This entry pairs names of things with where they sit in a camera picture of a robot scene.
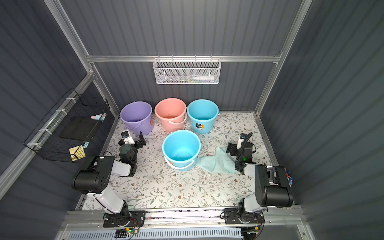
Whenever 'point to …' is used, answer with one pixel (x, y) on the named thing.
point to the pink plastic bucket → (172, 112)
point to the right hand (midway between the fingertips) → (236, 143)
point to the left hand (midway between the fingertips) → (134, 133)
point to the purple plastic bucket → (138, 116)
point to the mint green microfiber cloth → (222, 162)
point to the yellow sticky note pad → (77, 153)
